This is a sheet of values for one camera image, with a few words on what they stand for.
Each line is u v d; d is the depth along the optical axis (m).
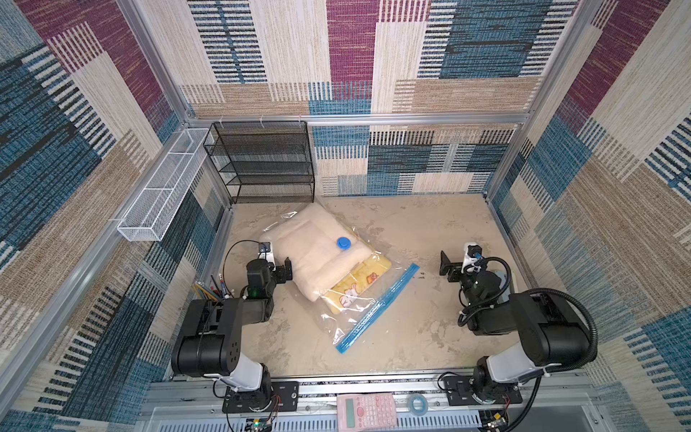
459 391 0.73
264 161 1.08
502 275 0.69
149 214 0.71
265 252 0.81
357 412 0.70
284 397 0.73
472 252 0.76
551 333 0.46
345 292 0.89
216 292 0.81
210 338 0.46
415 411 0.71
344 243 0.99
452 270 0.82
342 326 0.83
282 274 0.86
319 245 1.02
